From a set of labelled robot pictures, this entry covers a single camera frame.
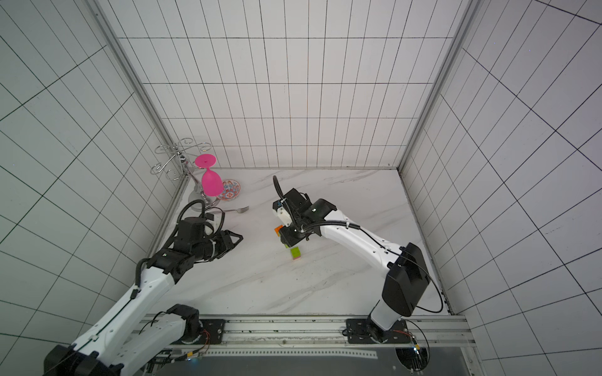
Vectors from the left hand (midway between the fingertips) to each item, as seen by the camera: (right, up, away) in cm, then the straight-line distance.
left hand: (237, 244), depth 79 cm
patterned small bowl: (-12, +18, +31) cm, 38 cm away
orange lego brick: (+14, +6, 0) cm, 15 cm away
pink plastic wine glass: (-14, +22, +12) cm, 28 cm away
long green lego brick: (+20, -5, +6) cm, 21 cm away
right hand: (+17, +4, +1) cm, 17 cm away
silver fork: (-6, +9, +24) cm, 27 cm away
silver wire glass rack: (-24, +35, +9) cm, 44 cm away
